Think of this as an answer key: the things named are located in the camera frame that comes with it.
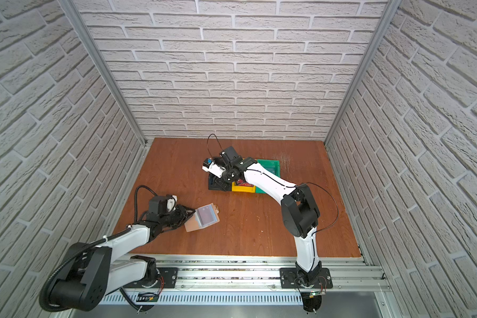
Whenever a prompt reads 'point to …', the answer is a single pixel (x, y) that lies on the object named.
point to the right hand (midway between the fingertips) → (220, 180)
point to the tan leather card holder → (203, 217)
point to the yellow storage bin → (248, 189)
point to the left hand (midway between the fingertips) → (198, 208)
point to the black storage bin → (216, 183)
